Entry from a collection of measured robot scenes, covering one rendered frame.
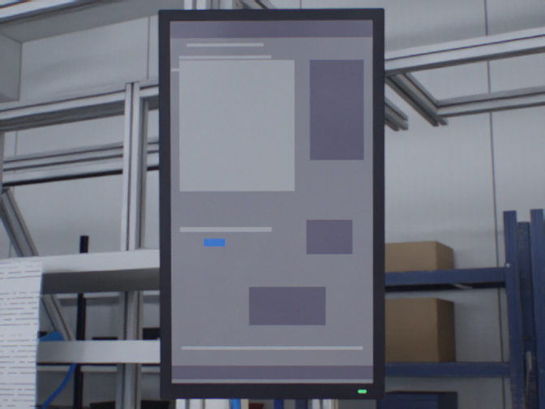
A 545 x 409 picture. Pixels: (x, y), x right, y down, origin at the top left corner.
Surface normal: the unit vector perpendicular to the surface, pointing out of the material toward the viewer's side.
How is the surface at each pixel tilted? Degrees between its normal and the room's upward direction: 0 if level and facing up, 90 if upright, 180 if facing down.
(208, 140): 101
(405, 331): 90
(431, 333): 90
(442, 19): 90
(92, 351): 90
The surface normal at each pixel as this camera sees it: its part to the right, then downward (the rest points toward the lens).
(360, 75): -0.01, 0.02
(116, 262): -0.44, -0.16
